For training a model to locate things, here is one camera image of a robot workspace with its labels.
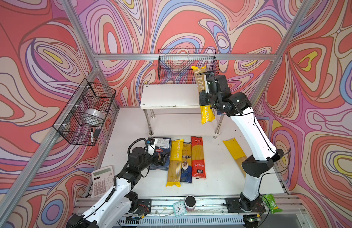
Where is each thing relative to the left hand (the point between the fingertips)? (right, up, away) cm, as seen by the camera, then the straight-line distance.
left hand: (164, 151), depth 80 cm
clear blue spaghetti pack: (+13, -11, +4) cm, 18 cm away
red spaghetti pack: (+20, -11, +4) cm, 23 cm away
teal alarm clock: (+9, -28, -8) cm, 30 cm away
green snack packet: (+57, -28, -8) cm, 64 cm away
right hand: (+21, +29, -9) cm, 37 cm away
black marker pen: (-37, +10, -8) cm, 39 cm away
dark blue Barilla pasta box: (-2, +1, +9) cm, 9 cm away
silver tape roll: (-36, +21, -6) cm, 42 cm away
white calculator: (-35, -17, 0) cm, 39 cm away
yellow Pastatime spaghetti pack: (+6, -8, +6) cm, 12 cm away
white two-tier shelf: (+6, +23, -7) cm, 25 cm away
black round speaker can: (+14, -24, -9) cm, 29 cm away
